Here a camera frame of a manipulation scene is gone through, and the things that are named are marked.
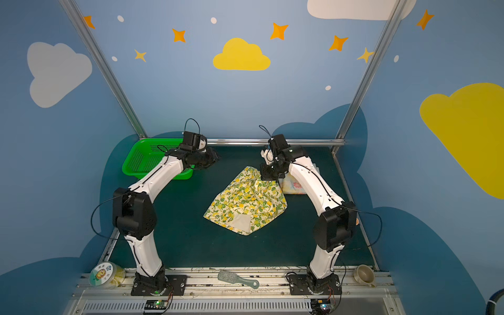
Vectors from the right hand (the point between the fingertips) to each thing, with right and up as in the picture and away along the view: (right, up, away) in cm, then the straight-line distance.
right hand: (264, 175), depth 84 cm
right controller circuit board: (+20, -48, -12) cm, 54 cm away
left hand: (-19, +8, +7) cm, 22 cm away
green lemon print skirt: (-8, -14, +10) cm, 19 cm away
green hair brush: (-13, -40, -9) cm, 43 cm away
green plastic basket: (-69, +11, +29) cm, 76 cm away
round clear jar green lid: (-57, -35, -15) cm, 69 cm away
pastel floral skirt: (+15, -6, +18) cm, 24 cm away
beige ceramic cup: (+39, -39, -7) cm, 56 cm away
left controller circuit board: (-40, -47, -13) cm, 63 cm away
